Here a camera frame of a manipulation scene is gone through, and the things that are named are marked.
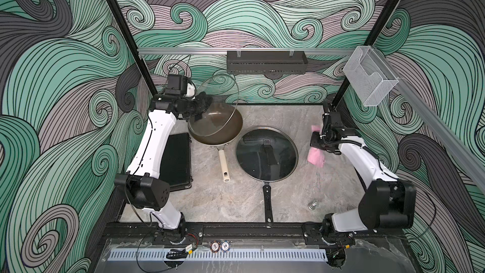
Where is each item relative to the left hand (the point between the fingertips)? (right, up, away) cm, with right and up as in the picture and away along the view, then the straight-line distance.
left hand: (205, 104), depth 76 cm
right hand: (+49, -18, +11) cm, 53 cm away
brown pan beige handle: (+4, -18, +21) cm, 27 cm away
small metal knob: (+45, -43, +1) cm, 62 cm away
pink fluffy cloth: (+49, -23, +6) cm, 54 cm away
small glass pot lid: (+5, +12, +41) cm, 43 cm away
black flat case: (-18, -31, +17) cm, 40 cm away
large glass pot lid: (+27, -24, +13) cm, 39 cm away
